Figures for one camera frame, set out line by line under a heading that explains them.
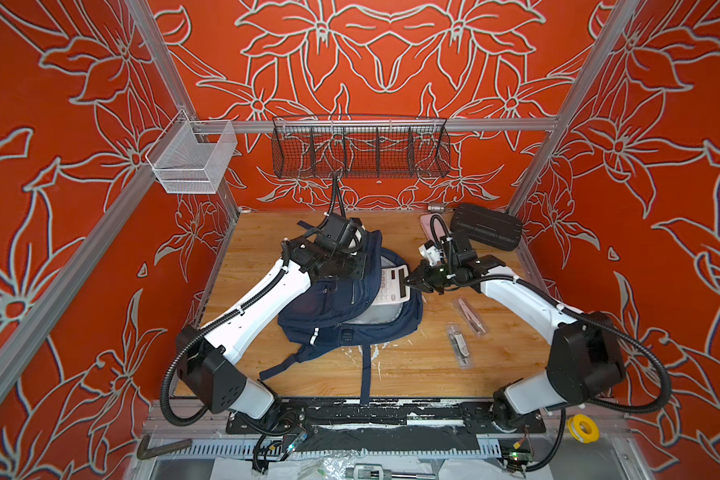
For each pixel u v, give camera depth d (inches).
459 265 26.0
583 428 28.0
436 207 46.3
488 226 42.0
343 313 31.5
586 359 16.9
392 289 32.1
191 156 36.6
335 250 22.1
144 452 26.9
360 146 38.4
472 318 35.3
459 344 32.8
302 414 28.9
